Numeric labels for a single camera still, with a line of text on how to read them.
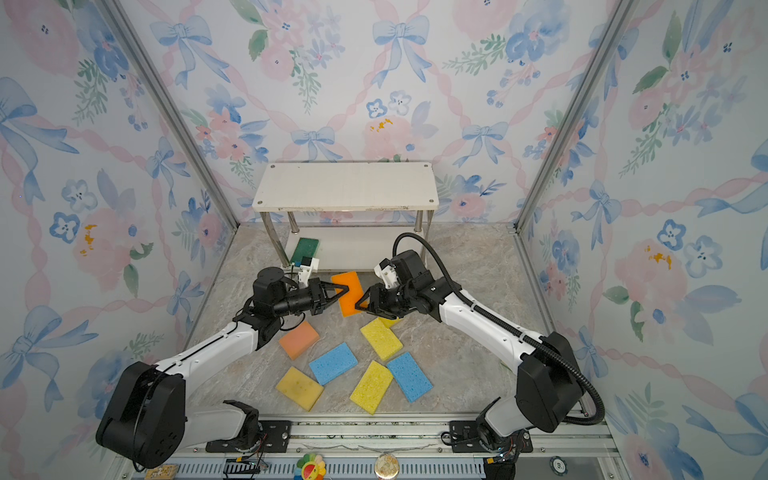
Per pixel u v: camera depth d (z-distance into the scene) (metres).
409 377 0.82
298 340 0.89
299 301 0.70
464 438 0.73
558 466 0.70
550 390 0.42
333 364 0.84
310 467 0.69
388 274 0.75
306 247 1.03
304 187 0.82
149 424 0.41
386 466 0.70
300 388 0.80
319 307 0.72
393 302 0.68
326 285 0.75
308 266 0.76
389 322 0.92
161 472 0.69
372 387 0.80
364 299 0.74
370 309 0.69
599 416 0.40
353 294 0.77
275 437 0.75
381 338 0.90
